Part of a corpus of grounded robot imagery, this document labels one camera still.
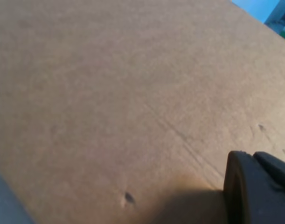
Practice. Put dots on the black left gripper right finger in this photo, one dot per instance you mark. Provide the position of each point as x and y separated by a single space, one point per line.
273 166

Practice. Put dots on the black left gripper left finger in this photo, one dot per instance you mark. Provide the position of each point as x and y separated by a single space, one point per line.
251 195

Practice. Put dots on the brown cardboard shoebox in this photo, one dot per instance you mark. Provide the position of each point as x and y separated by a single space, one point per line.
124 111

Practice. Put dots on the green and white background object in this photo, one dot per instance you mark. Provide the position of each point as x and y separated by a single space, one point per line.
276 20

